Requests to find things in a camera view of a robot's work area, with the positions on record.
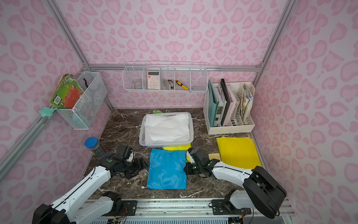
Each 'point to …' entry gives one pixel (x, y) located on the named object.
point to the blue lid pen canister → (92, 143)
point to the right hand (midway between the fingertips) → (183, 169)
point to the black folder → (227, 98)
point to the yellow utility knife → (182, 86)
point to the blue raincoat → (166, 170)
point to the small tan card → (214, 156)
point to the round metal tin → (138, 85)
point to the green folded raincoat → (157, 111)
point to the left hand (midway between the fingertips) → (144, 166)
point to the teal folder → (213, 104)
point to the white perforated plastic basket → (158, 143)
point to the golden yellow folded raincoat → (240, 152)
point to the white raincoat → (160, 127)
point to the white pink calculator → (153, 80)
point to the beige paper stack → (247, 102)
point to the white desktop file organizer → (228, 107)
